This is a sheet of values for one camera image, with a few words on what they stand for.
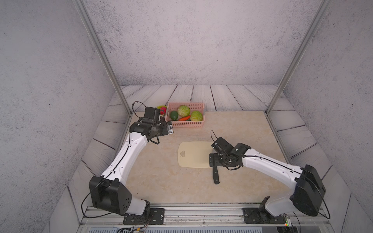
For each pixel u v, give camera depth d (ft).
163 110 3.74
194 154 3.13
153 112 1.97
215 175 2.84
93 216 1.44
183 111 3.71
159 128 2.20
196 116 3.54
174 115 3.73
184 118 3.74
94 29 2.58
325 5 2.29
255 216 2.38
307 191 1.36
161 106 3.87
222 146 2.06
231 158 1.86
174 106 3.89
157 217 2.39
